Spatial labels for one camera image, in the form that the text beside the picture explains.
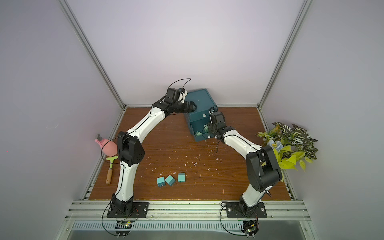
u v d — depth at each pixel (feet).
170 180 2.67
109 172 2.79
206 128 3.03
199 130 3.03
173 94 2.38
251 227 2.28
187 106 2.67
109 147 2.88
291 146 2.25
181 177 2.69
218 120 2.28
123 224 2.34
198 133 3.00
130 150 1.82
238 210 2.36
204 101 3.11
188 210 2.47
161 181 2.67
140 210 2.39
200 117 2.95
